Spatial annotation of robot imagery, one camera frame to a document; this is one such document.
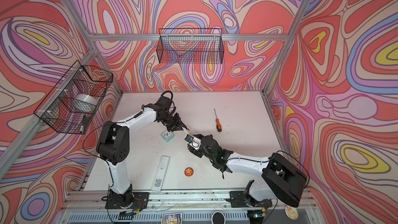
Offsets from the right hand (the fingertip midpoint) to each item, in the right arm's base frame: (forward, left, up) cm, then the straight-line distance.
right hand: (194, 141), depth 84 cm
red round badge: (-14, +3, -8) cm, 16 cm away
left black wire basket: (+8, +55, +25) cm, 61 cm away
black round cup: (-34, -10, -4) cm, 36 cm away
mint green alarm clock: (+7, +17, -6) cm, 19 cm away
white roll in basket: (+8, +49, +25) cm, 56 cm away
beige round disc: (-33, -45, -9) cm, 56 cm away
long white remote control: (-14, +18, -8) cm, 25 cm away
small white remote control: (+5, +4, +2) cm, 7 cm away
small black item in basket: (+4, +51, +17) cm, 54 cm away
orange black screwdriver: (+14, -15, -7) cm, 21 cm away
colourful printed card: (-34, +9, -7) cm, 35 cm away
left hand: (+9, +3, +2) cm, 10 cm away
